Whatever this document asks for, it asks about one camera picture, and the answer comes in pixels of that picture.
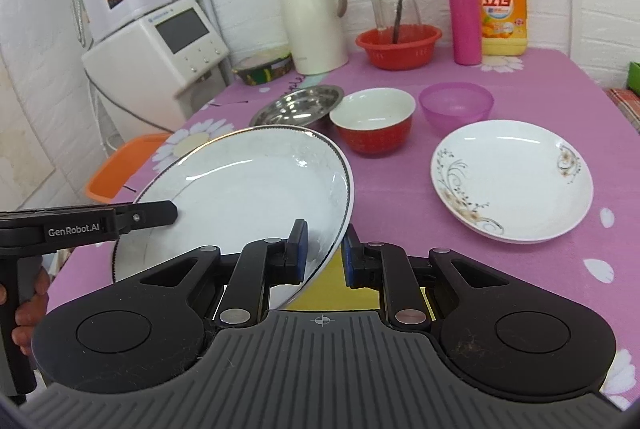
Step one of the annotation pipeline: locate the white gold-rimmed plate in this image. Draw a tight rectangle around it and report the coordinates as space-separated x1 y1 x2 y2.
112 126 355 309

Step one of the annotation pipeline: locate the stainless steel bowl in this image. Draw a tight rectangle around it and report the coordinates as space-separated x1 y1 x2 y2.
250 84 344 131

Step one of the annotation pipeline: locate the purple plastic bowl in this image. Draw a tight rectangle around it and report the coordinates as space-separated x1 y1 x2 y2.
419 82 495 135

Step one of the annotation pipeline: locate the left hand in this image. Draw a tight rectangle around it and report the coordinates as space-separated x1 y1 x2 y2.
12 267 51 357

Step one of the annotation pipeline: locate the purple floral tablecloth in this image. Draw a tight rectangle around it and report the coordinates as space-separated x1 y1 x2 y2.
46 46 640 412

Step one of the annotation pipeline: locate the orange plastic stool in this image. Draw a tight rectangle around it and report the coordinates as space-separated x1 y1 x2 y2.
85 133 170 204

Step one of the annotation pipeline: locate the red and white ceramic bowl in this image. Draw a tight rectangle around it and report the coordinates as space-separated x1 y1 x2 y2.
330 88 416 156

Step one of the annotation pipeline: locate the white floral plate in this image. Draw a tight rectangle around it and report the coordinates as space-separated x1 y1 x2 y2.
431 120 594 245

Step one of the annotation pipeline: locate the instant noodle bowl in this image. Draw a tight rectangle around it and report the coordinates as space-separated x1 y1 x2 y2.
232 45 293 85

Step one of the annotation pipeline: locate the white countertop appliance with screen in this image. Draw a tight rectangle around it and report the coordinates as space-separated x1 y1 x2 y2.
81 0 229 142

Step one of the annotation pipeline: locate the red plastic colander basket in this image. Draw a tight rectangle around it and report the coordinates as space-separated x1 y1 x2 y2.
356 25 442 71

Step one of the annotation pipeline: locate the black stirring stick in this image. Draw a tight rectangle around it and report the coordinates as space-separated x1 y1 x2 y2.
392 0 404 44

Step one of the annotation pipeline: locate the cream thermos jug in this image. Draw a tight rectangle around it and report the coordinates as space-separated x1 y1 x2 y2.
281 0 348 76

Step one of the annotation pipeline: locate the pink thermos bottle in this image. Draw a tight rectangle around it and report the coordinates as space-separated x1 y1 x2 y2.
448 0 483 66

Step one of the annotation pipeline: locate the green plastic box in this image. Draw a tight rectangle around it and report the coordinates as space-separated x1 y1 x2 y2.
627 62 640 95

